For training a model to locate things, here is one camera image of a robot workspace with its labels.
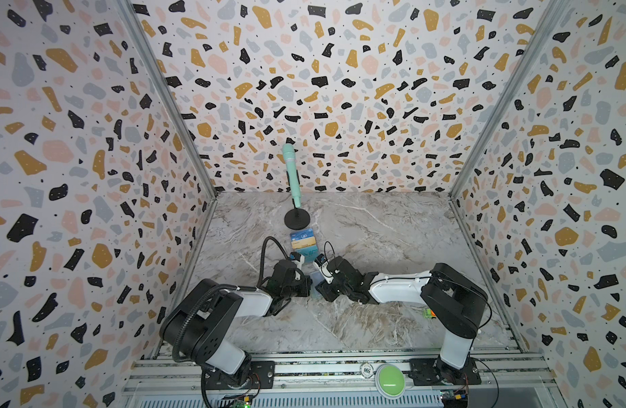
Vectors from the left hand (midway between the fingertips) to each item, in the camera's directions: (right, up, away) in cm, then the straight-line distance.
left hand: (317, 278), depth 91 cm
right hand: (+1, 0, -1) cm, 2 cm away
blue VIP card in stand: (-7, +15, +10) cm, 19 cm away
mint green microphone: (-10, +44, -1) cm, 45 cm away
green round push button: (+21, -24, -19) cm, 37 cm away
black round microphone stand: (-10, +21, +21) cm, 32 cm away
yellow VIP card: (-6, +12, +8) cm, 15 cm away
